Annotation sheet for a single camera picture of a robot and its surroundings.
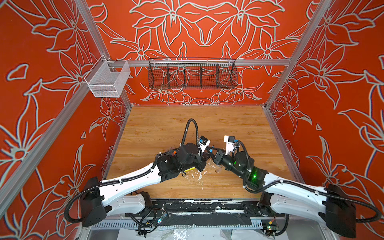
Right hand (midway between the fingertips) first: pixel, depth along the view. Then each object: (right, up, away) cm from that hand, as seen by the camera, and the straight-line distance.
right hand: (204, 149), depth 70 cm
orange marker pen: (-12, +2, -14) cm, 19 cm away
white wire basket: (-61, +41, +28) cm, 78 cm away
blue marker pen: (+4, 0, 0) cm, 4 cm away
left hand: (+3, -2, 0) cm, 4 cm away
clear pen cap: (+9, -16, +16) cm, 24 cm away
